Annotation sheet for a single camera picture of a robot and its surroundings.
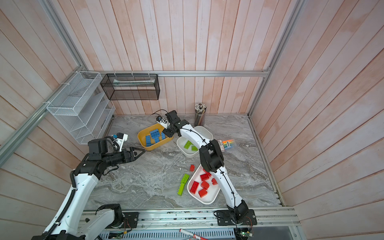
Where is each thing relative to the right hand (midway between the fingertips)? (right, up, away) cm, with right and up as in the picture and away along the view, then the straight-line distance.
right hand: (167, 128), depth 101 cm
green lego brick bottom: (+10, -34, -20) cm, 41 cm away
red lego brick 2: (+24, -33, -17) cm, 44 cm away
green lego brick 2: (+19, -14, 0) cm, 24 cm away
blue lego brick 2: (-3, -5, +2) cm, 6 cm away
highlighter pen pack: (+42, -11, -1) cm, 44 cm away
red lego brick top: (+24, -29, -14) cm, 40 cm away
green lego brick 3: (+12, -31, -15) cm, 37 cm away
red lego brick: (+18, -33, -20) cm, 43 cm away
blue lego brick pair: (-9, -5, +4) cm, 11 cm away
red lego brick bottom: (+23, -36, -21) cm, 47 cm away
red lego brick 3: (+29, -31, -17) cm, 46 cm away
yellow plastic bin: (-18, -8, +3) cm, 20 cm away
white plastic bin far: (+10, -9, +1) cm, 14 cm away
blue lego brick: (-14, -9, +3) cm, 17 cm away
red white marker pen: (+17, -51, -32) cm, 62 cm away
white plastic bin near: (+28, -36, -18) cm, 49 cm away
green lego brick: (+14, -11, +1) cm, 18 cm away
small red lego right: (+17, -25, -11) cm, 32 cm away
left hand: (-9, -14, -27) cm, 32 cm away
